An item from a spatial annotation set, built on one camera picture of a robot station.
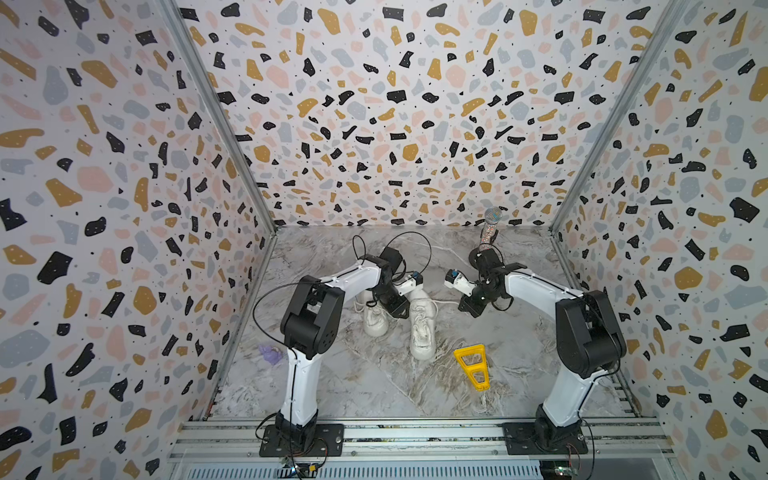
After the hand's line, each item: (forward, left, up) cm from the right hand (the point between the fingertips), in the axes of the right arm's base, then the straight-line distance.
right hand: (464, 304), depth 95 cm
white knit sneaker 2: (-9, +13, +3) cm, 17 cm away
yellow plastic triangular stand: (-13, -3, -5) cm, 14 cm away
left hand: (-2, +19, -1) cm, 19 cm away
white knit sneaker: (-7, +27, +2) cm, 28 cm away
